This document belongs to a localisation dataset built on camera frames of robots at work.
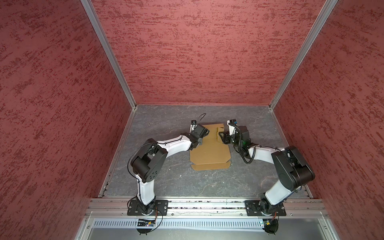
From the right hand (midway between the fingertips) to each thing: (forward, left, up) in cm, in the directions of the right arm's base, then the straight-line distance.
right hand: (219, 135), depth 94 cm
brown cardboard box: (-8, +5, -8) cm, 13 cm away
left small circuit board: (-45, +41, -10) cm, 62 cm away
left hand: (-1, +16, -3) cm, 16 cm away
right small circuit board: (-46, -20, -10) cm, 51 cm away
